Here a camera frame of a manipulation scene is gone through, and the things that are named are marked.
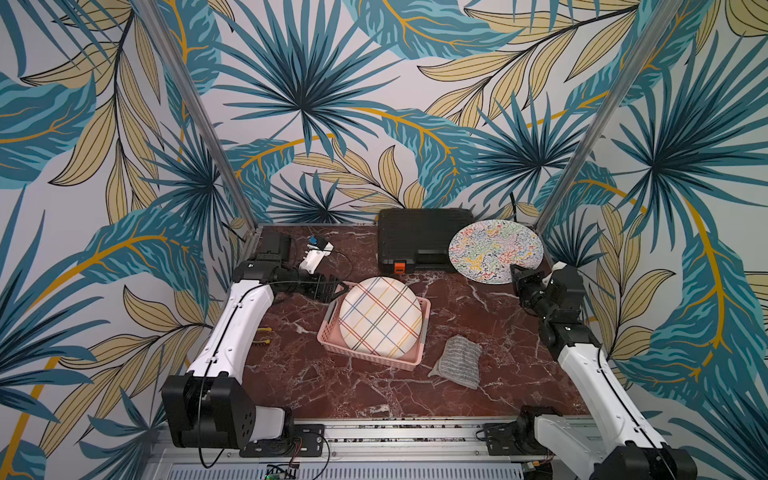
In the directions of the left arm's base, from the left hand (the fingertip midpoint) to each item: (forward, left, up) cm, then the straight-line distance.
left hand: (332, 286), depth 77 cm
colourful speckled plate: (+13, -42, 0) cm, 44 cm away
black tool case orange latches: (+31, -26, -16) cm, 43 cm away
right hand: (+6, -47, +4) cm, 47 cm away
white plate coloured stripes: (0, -13, -16) cm, 21 cm away
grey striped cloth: (-13, -35, -17) cm, 41 cm away
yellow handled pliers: (-6, +22, -21) cm, 31 cm away
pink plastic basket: (-5, +2, -20) cm, 21 cm away
